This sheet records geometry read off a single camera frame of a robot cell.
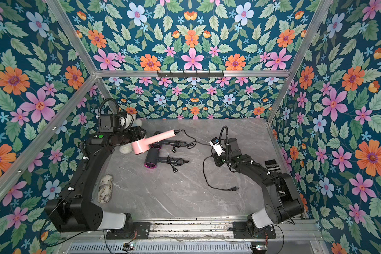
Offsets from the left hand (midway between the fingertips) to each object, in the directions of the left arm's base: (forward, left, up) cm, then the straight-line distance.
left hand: (141, 131), depth 79 cm
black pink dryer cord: (-5, -31, -27) cm, 42 cm away
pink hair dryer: (-8, -2, -1) cm, 8 cm away
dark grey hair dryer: (+7, -2, -23) cm, 24 cm away
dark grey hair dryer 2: (-3, 0, -21) cm, 21 cm away
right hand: (-5, -39, -17) cm, 43 cm away
